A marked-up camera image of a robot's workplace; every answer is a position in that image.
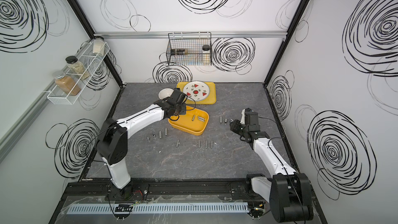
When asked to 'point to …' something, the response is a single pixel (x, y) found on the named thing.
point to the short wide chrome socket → (225, 121)
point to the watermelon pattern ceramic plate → (196, 90)
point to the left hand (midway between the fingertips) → (182, 107)
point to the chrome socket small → (154, 136)
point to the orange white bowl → (165, 93)
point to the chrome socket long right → (201, 118)
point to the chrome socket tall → (166, 131)
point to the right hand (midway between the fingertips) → (232, 124)
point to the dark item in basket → (174, 52)
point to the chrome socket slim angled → (206, 144)
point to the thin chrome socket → (177, 144)
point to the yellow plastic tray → (211, 99)
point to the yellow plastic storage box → (194, 121)
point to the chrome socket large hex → (231, 120)
